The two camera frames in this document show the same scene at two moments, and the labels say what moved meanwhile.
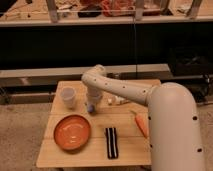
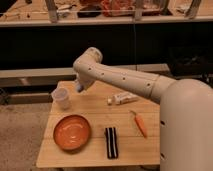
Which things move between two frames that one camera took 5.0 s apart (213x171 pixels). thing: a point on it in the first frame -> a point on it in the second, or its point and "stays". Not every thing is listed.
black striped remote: (112, 143) stays
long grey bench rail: (49, 77) stays
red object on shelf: (109, 6) stays
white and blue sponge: (91, 108) -> (78, 87)
